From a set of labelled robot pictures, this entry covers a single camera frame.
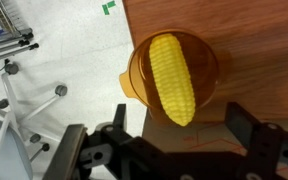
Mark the large brown cardboard sheet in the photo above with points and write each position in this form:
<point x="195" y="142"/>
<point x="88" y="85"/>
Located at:
<point x="197" y="136"/>

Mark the dark grey mount bracket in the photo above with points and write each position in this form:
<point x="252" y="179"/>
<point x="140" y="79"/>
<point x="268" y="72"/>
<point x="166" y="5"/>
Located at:
<point x="65" y="153"/>

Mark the green floor tape mark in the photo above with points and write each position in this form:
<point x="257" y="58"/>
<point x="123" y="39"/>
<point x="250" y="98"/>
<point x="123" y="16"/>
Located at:
<point x="108" y="7"/>

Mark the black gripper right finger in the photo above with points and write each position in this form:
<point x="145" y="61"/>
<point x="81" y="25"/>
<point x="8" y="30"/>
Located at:
<point x="250" y="133"/>

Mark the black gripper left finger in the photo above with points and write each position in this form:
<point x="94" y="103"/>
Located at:
<point x="119" y="118"/>

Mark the yellow fake corn cob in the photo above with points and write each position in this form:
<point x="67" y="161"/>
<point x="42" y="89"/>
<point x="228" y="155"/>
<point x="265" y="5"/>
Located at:
<point x="172" y="80"/>

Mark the grey metal rack frame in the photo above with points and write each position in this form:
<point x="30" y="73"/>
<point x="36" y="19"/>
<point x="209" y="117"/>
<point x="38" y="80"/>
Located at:
<point x="4" y="30"/>

